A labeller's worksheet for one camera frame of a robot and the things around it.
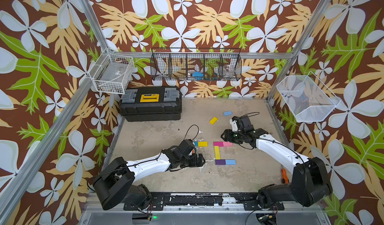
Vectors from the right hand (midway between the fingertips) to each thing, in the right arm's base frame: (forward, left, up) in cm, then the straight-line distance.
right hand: (223, 135), depth 87 cm
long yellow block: (-7, +3, -9) cm, 12 cm away
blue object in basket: (+33, +14, +19) cm, 41 cm away
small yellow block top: (+18, +3, -9) cm, 20 cm away
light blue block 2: (-13, -4, -9) cm, 16 cm away
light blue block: (+25, -9, -10) cm, 29 cm away
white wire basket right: (+12, -47, +18) cm, 51 cm away
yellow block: (-1, +11, -9) cm, 14 cm away
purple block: (-12, +2, -11) cm, 16 cm away
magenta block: (-1, +1, -9) cm, 9 cm away
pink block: (-1, -4, -8) cm, 9 cm away
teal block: (-1, +16, -8) cm, 18 cm away
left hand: (-13, +14, -5) cm, 20 cm away
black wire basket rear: (+43, +1, +21) cm, 47 cm away
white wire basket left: (+27, +65, +25) cm, 75 cm away
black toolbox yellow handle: (+19, +45, +8) cm, 49 cm away
